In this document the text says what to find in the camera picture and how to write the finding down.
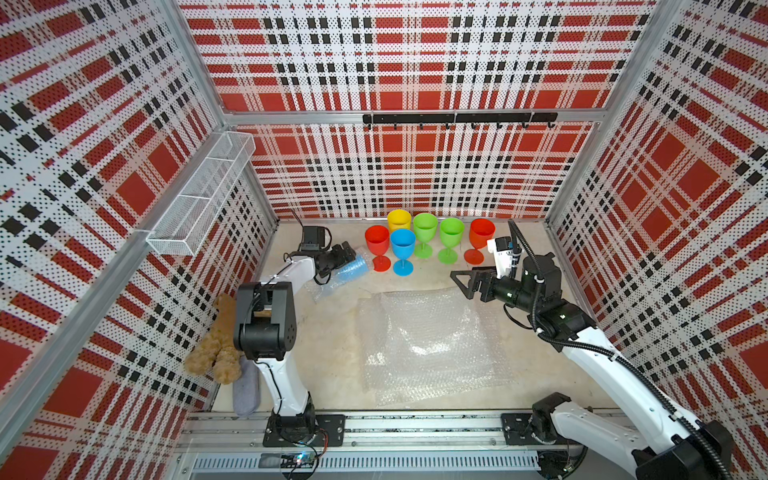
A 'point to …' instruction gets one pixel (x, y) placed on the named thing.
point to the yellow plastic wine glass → (399, 219)
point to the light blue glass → (403, 242)
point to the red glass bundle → (378, 240)
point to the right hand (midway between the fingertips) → (466, 273)
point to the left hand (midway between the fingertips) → (351, 256)
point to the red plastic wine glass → (482, 231)
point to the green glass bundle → (451, 230)
